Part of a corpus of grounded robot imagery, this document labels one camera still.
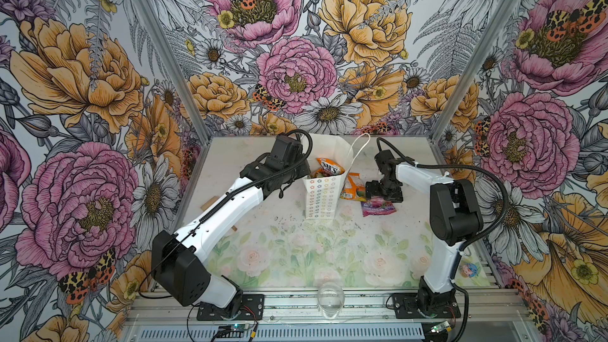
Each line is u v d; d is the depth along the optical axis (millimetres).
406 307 736
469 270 764
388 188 847
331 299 766
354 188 968
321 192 789
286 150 577
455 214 524
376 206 941
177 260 400
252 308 739
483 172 533
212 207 466
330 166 917
